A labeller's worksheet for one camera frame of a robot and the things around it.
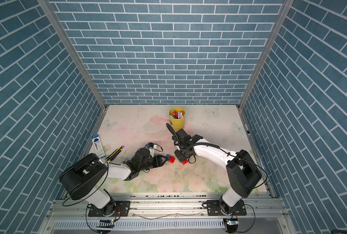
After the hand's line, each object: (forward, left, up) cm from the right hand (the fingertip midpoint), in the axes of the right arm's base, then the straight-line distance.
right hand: (181, 156), depth 86 cm
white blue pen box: (+5, +56, -4) cm, 57 cm away
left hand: (-3, +8, -3) cm, 9 cm away
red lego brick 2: (-4, -2, +2) cm, 5 cm away
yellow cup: (+22, +3, +4) cm, 22 cm away
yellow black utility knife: (-2, +44, -5) cm, 44 cm away
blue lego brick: (0, +8, -3) cm, 9 cm away
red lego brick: (-1, +6, -4) cm, 7 cm away
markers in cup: (+27, +5, +7) cm, 28 cm away
